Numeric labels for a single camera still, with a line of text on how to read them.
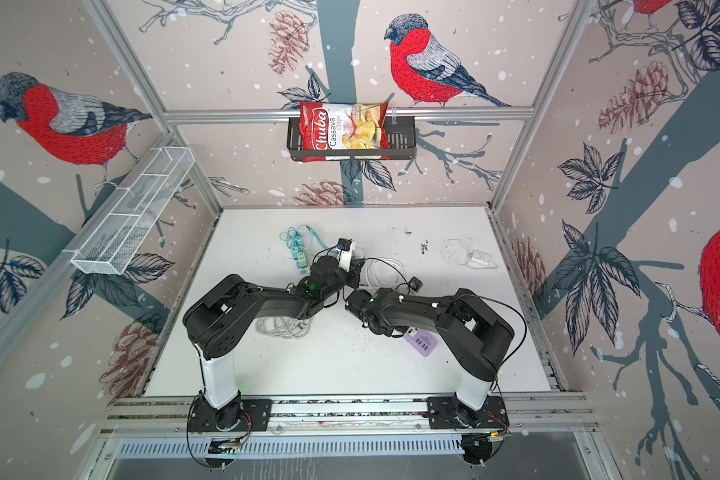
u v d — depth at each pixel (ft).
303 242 3.38
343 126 2.88
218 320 1.70
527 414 2.47
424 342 2.73
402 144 3.11
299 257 3.21
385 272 3.33
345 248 2.66
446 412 2.39
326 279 2.43
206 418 2.08
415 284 2.48
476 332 1.60
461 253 3.51
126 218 2.48
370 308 2.15
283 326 2.87
